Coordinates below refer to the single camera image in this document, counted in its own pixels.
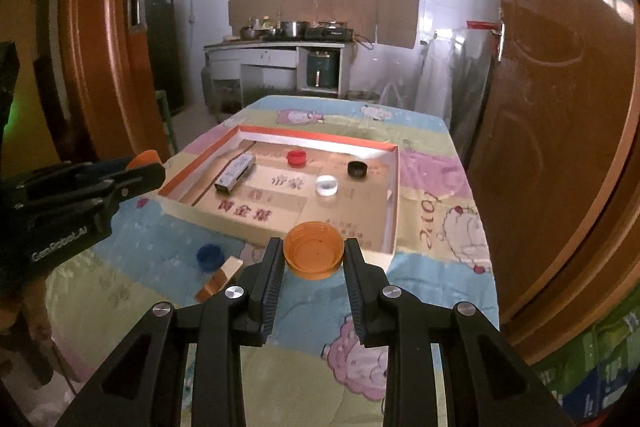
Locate brown wooden door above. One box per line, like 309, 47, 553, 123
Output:
467, 0, 640, 333

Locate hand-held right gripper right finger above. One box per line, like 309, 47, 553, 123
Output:
344, 237, 573, 427

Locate light orange bottle cap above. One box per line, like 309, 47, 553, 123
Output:
283, 221, 346, 282

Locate dark cabinet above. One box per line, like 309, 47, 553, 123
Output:
144, 0, 185, 115

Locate green air fryer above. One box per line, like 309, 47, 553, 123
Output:
306, 51, 338, 88

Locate grey gas cylinder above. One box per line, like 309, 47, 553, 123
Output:
201, 62, 218, 112

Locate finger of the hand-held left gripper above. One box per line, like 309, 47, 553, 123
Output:
22, 159, 132, 192
15, 163, 167, 233

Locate metal door handle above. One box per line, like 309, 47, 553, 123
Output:
492, 22, 507, 62

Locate green cartons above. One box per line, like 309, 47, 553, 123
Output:
530, 292, 640, 423

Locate white kitchen counter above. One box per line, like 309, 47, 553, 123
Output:
204, 38, 351, 100

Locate blue bottle cap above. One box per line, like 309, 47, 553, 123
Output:
196, 244, 224, 272

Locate small wooden block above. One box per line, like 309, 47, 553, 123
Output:
195, 257, 244, 304

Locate shallow cardboard box orange rim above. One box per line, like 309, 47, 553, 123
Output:
157, 124, 401, 268

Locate black gas stove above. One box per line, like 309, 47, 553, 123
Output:
305, 23, 355, 40

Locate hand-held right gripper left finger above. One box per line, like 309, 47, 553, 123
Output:
52, 237, 286, 427

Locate white rectangular carton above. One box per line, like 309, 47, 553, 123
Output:
214, 154, 257, 194

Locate clear white bottle cap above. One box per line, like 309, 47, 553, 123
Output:
316, 175, 340, 198

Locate cartoon sheep printed blanket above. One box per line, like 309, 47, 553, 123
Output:
45, 94, 501, 427

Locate cardboard sheets on wall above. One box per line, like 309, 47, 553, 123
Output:
229, 0, 421, 50

